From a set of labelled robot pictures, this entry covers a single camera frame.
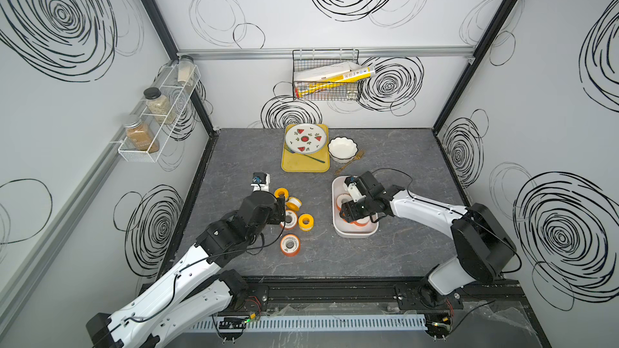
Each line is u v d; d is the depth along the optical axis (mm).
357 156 1090
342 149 1110
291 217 888
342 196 937
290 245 838
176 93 955
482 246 443
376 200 664
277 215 633
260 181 616
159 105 707
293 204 907
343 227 846
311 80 870
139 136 631
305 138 1156
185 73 862
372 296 754
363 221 867
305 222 885
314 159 1088
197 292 576
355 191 773
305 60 936
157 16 804
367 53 1868
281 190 967
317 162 1084
